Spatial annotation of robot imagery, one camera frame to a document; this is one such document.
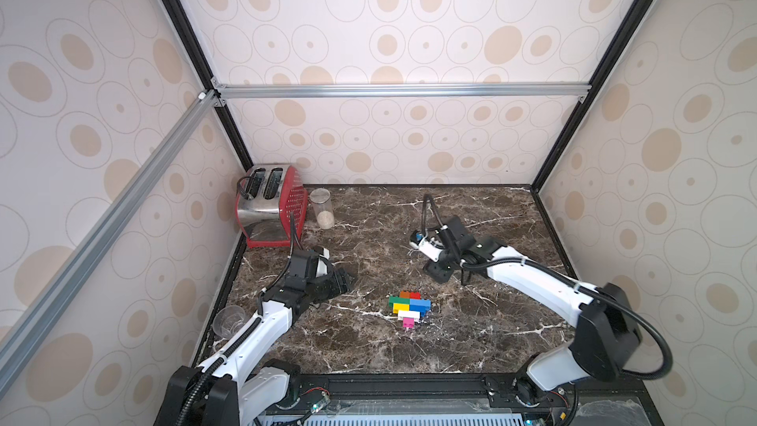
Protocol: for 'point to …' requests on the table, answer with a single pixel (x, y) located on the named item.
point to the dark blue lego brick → (423, 312)
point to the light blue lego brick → (420, 302)
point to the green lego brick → (397, 300)
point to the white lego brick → (408, 314)
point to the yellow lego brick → (397, 307)
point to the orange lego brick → (404, 295)
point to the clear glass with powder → (321, 199)
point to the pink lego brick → (408, 322)
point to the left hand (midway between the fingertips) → (356, 278)
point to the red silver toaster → (265, 197)
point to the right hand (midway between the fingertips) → (445, 255)
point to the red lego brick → (415, 295)
